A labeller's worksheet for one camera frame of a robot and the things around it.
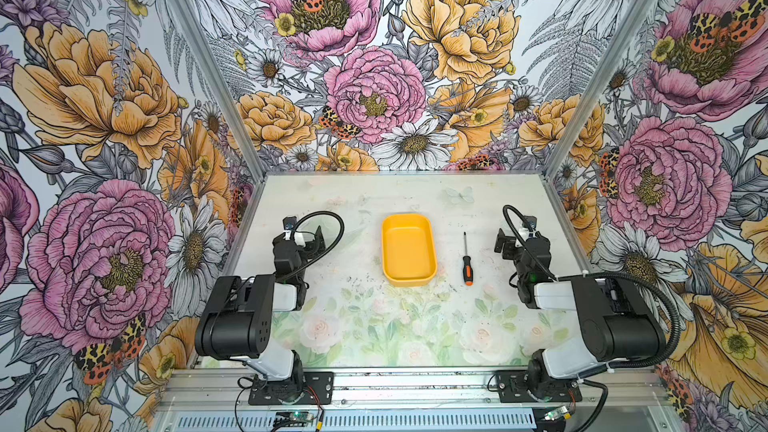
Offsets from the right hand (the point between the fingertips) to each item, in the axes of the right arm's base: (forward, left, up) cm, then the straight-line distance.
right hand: (516, 237), depth 94 cm
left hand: (+2, +65, +1) cm, 65 cm away
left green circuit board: (-43, +60, -7) cm, 75 cm away
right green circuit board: (-44, +2, -9) cm, 45 cm away
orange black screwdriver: (-7, +15, -6) cm, 18 cm away
